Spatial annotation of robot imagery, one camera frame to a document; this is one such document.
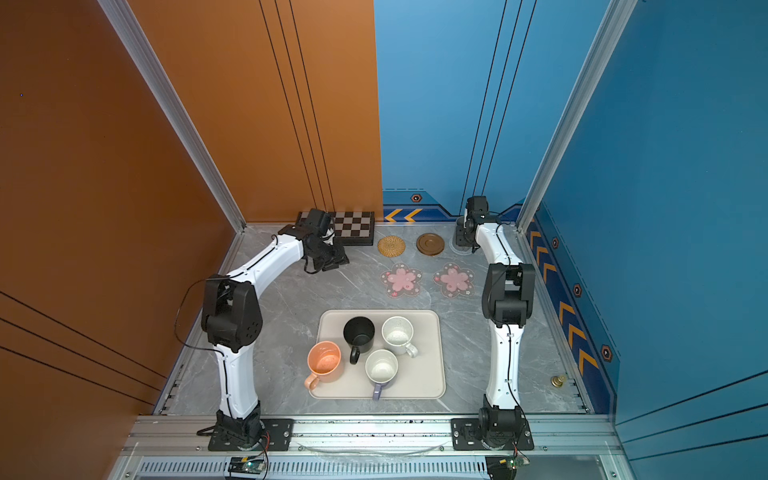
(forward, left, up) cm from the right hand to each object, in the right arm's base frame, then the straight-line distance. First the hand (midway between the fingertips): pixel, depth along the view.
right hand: (466, 237), depth 106 cm
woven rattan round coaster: (+2, +27, -7) cm, 28 cm away
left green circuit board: (-65, +61, -9) cm, 90 cm away
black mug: (-35, +36, -2) cm, 50 cm away
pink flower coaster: (-13, +23, -8) cm, 27 cm away
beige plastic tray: (-46, +18, -7) cm, 50 cm away
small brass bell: (-47, -19, -8) cm, 51 cm away
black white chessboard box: (+9, +43, -4) cm, 44 cm away
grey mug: (-7, +4, +7) cm, 11 cm away
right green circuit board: (-66, 0, -10) cm, 67 cm away
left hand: (-12, +41, +4) cm, 42 cm away
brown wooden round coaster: (+3, +12, -7) cm, 14 cm away
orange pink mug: (-42, +46, -7) cm, 62 cm away
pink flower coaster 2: (-13, +5, -8) cm, 16 cm away
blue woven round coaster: (-1, +1, -6) cm, 6 cm away
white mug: (-34, +25, -7) cm, 42 cm away
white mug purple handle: (-43, +29, -8) cm, 53 cm away
